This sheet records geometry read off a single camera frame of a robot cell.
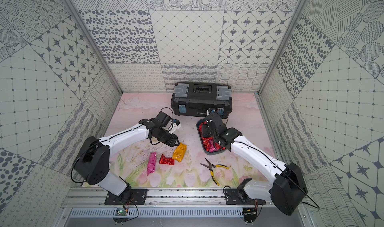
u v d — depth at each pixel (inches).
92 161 17.4
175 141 32.1
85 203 28.9
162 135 28.6
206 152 33.1
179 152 33.9
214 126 23.4
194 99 36.9
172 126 29.4
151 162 32.3
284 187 15.5
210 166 33.0
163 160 32.7
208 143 33.8
